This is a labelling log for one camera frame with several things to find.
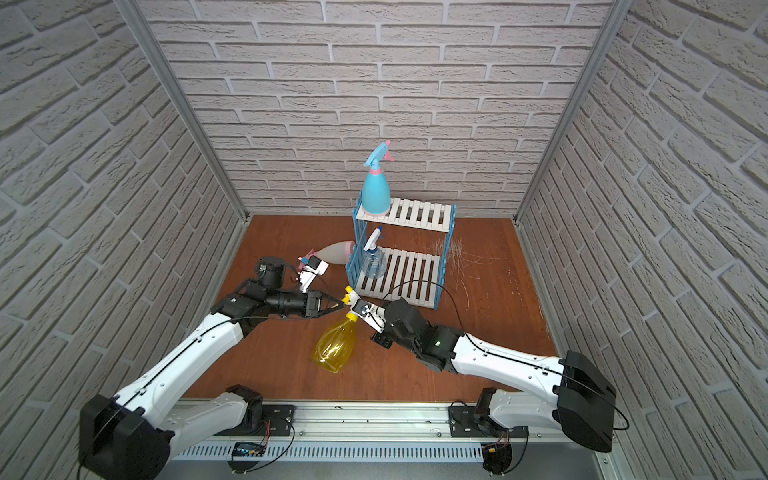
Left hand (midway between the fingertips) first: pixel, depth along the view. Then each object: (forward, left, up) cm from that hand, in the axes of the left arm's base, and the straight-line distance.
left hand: (340, 298), depth 72 cm
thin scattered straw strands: (+27, -38, -21) cm, 51 cm away
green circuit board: (-29, +23, -25) cm, 44 cm away
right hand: (-3, -6, -5) cm, 8 cm away
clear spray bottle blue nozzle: (+24, -7, -19) cm, 32 cm away
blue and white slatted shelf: (+28, -17, -20) cm, 39 cm away
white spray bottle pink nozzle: (+27, +5, -17) cm, 32 cm away
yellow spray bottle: (-11, 0, -2) cm, 11 cm away
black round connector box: (-31, -38, -20) cm, 53 cm away
